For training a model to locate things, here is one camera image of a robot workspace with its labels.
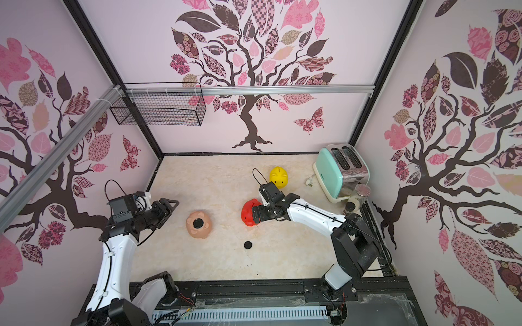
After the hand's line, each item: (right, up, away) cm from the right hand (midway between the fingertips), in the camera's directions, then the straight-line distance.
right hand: (262, 211), depth 87 cm
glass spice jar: (+44, +9, -1) cm, 45 cm away
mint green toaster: (+35, +19, +3) cm, 40 cm away
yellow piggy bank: (+8, +15, +12) cm, 21 cm away
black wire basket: (-40, +50, +8) cm, 65 cm away
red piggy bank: (-7, 0, -2) cm, 7 cm away
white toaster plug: (+24, +12, +19) cm, 33 cm away
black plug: (-27, -4, -4) cm, 28 cm away
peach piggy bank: (-24, -8, -5) cm, 26 cm away
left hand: (-34, +2, -8) cm, 35 cm away
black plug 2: (-7, -14, -1) cm, 16 cm away
